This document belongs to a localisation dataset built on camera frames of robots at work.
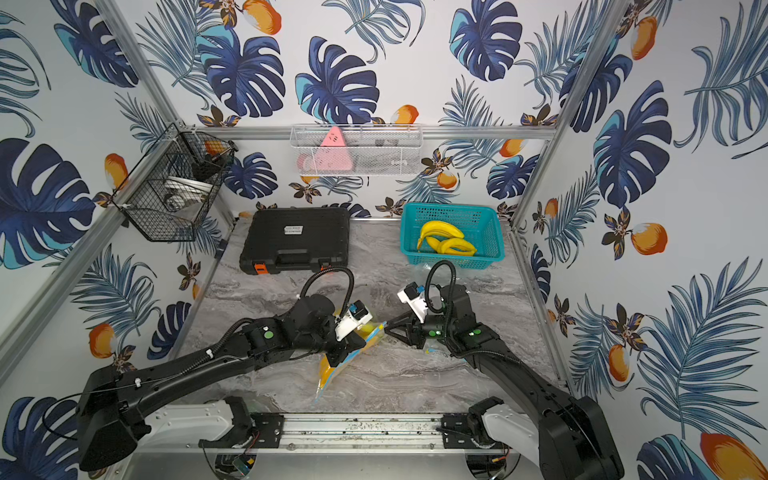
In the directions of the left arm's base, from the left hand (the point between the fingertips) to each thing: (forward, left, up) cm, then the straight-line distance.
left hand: (364, 339), depth 72 cm
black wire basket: (+32, +58, +14) cm, 67 cm away
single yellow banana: (+41, -28, -11) cm, 51 cm away
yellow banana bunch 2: (+47, -21, -10) cm, 52 cm away
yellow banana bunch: (+4, -1, -4) cm, 6 cm away
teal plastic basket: (+55, -39, -14) cm, 69 cm away
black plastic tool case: (+39, +33, -11) cm, 53 cm away
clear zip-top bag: (-8, +12, -16) cm, 22 cm away
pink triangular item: (+50, +14, +18) cm, 55 cm away
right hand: (+5, -6, -2) cm, 8 cm away
